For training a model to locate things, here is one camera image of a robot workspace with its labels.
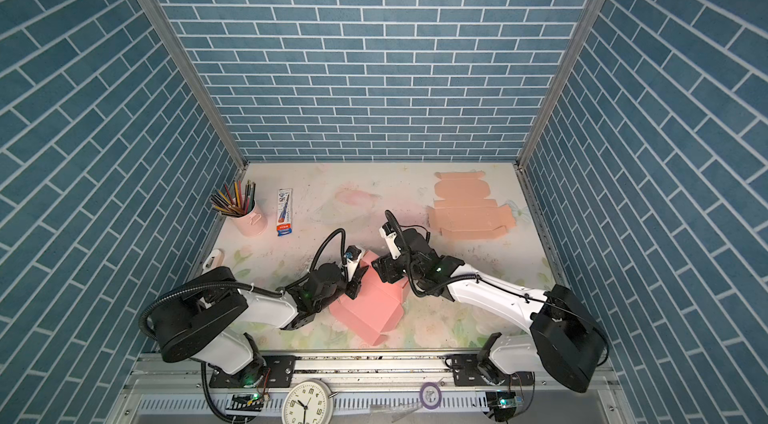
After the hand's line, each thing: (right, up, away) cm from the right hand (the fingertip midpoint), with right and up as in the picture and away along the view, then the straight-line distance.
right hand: (378, 256), depth 82 cm
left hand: (-4, -5, +6) cm, 8 cm away
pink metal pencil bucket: (-40, +8, +12) cm, 43 cm away
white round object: (-51, -3, +9) cm, 52 cm away
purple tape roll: (+13, -33, -13) cm, 37 cm away
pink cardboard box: (0, -15, +2) cm, 15 cm away
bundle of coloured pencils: (-48, +14, +14) cm, 52 cm away
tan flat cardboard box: (+29, +11, +24) cm, 39 cm away
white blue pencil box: (-35, +11, +23) cm, 43 cm away
